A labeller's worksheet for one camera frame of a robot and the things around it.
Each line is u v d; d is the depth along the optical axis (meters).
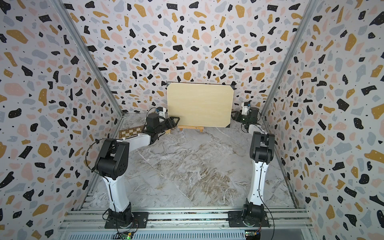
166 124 0.88
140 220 0.73
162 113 0.90
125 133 1.06
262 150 0.67
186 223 0.73
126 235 0.70
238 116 1.00
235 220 0.73
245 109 1.01
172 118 0.90
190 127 1.08
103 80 1.00
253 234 0.71
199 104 1.03
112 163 0.53
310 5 0.71
